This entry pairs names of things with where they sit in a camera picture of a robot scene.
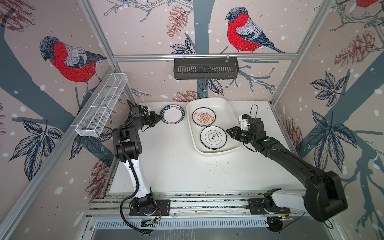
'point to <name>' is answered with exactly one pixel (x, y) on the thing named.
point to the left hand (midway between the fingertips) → (161, 115)
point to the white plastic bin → (225, 118)
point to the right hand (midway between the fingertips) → (226, 132)
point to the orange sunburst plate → (204, 116)
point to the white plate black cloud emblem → (213, 137)
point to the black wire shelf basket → (188, 68)
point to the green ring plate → (172, 114)
